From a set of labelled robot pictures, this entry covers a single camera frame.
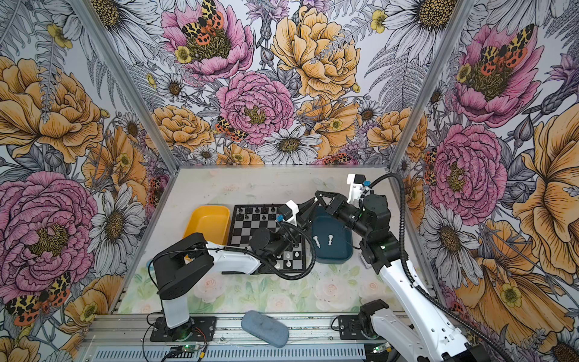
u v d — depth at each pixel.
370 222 0.52
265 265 0.65
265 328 0.72
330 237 0.93
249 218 1.00
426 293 0.44
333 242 0.93
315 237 0.94
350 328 0.74
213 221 0.99
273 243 0.60
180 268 0.48
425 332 0.41
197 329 0.73
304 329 0.76
